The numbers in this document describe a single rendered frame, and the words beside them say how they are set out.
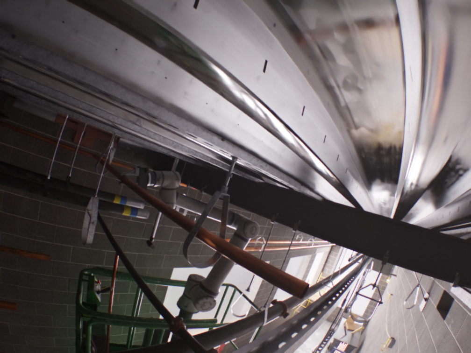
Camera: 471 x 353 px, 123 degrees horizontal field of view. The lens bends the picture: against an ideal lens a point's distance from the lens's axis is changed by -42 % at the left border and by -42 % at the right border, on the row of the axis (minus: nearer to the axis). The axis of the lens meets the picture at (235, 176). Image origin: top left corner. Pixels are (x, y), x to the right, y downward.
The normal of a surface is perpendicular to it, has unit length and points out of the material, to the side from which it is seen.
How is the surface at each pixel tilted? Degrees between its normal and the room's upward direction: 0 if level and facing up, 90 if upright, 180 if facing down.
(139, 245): 90
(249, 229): 87
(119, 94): 90
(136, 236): 90
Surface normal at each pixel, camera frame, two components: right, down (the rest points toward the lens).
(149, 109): 0.71, 0.21
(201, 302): 0.28, 0.12
